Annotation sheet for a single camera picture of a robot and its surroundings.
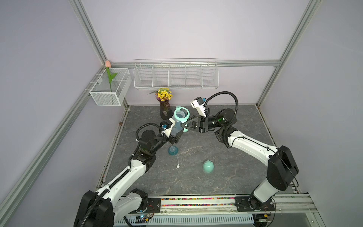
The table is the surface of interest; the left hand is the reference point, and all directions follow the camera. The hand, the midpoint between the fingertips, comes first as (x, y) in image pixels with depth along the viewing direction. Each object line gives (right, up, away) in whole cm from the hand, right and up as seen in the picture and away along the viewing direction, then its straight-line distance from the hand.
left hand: (179, 124), depth 74 cm
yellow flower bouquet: (-12, +19, +21) cm, 31 cm away
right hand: (+2, -1, -16) cm, 16 cm away
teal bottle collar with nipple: (-5, -18, +18) cm, 26 cm away
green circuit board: (-19, -50, -1) cm, 53 cm away
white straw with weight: (-1, -27, +13) cm, 30 cm away
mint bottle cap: (+17, -26, +10) cm, 33 cm away
